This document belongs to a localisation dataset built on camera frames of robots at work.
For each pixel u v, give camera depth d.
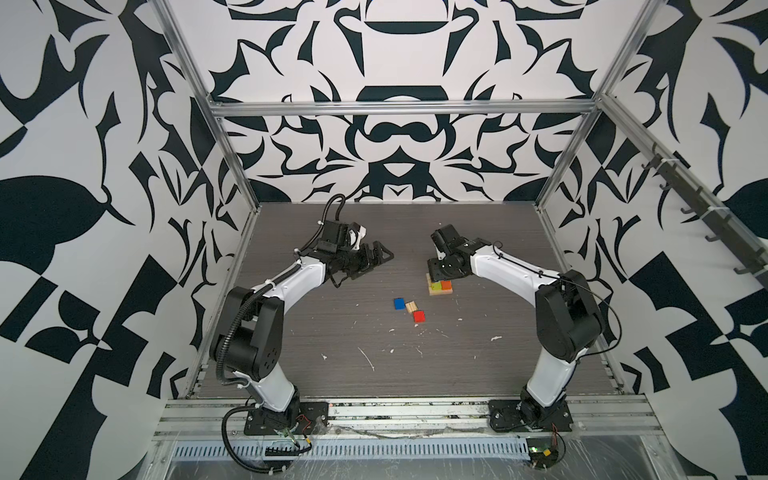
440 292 0.96
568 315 0.49
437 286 0.94
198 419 0.76
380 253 0.81
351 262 0.78
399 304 0.94
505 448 0.71
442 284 0.96
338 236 0.73
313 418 0.74
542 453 0.71
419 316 0.92
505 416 0.74
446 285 0.97
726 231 0.55
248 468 0.68
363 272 0.87
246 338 0.46
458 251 0.69
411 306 0.92
